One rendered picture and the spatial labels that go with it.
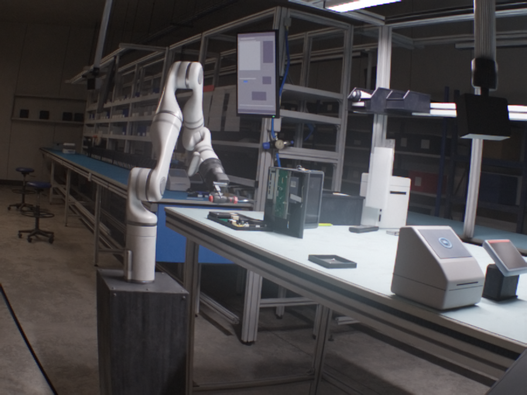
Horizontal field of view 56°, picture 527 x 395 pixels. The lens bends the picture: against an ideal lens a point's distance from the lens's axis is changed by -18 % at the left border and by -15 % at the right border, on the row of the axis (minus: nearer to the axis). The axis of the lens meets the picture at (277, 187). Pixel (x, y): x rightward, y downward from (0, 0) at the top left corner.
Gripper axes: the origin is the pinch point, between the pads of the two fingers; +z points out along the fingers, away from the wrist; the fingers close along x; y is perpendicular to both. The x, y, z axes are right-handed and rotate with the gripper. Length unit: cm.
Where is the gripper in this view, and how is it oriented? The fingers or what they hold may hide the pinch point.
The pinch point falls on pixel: (219, 201)
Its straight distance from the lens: 183.2
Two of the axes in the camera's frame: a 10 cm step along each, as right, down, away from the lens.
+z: 3.8, 6.3, -6.8
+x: -3.7, 7.8, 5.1
